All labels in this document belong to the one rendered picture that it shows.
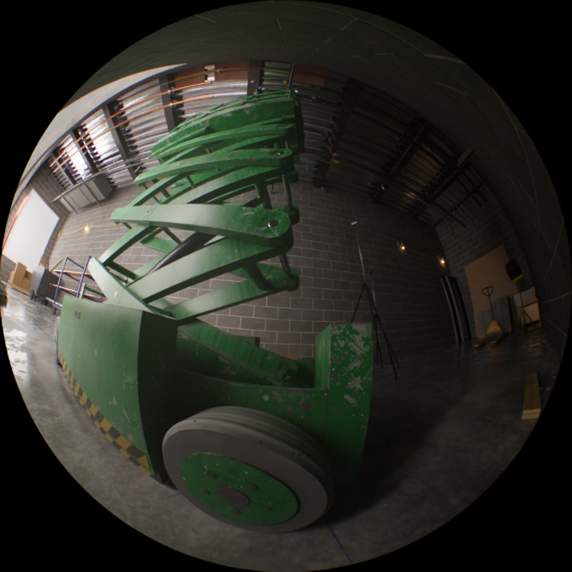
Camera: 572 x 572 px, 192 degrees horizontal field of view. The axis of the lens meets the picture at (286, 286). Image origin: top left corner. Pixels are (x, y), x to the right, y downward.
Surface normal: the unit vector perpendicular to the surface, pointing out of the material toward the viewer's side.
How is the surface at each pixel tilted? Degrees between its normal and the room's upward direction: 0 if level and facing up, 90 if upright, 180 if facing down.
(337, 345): 90
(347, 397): 90
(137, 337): 90
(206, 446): 90
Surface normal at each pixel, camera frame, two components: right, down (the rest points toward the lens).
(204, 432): -0.12, -0.33
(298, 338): 0.16, -0.31
